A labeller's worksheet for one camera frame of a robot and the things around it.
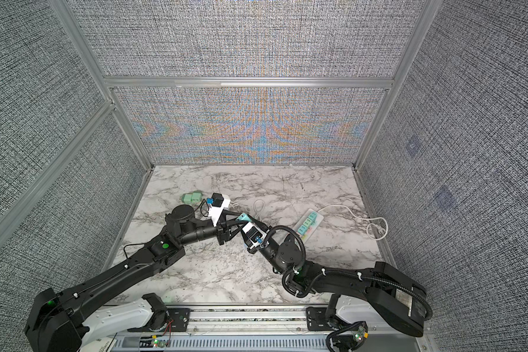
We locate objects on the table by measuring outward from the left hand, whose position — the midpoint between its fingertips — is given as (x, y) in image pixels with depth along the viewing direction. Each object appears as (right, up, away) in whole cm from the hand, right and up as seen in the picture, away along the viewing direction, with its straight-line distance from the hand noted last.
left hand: (249, 220), depth 68 cm
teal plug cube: (-2, +1, 0) cm, 2 cm away
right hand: (-1, +2, +2) cm, 2 cm away
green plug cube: (-27, +5, +36) cm, 46 cm away
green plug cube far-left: (-32, +5, +36) cm, 48 cm away
